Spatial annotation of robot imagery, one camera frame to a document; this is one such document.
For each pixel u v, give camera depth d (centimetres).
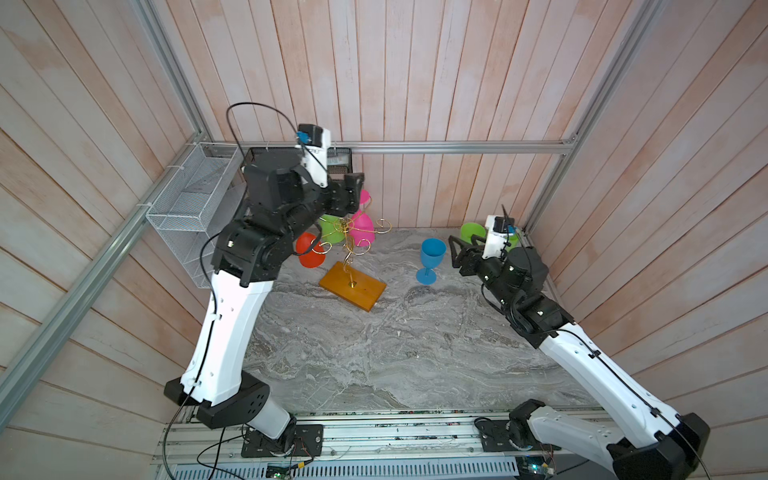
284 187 37
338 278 102
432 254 92
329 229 88
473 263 61
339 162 90
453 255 66
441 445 73
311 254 90
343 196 49
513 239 57
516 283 52
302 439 73
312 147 43
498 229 58
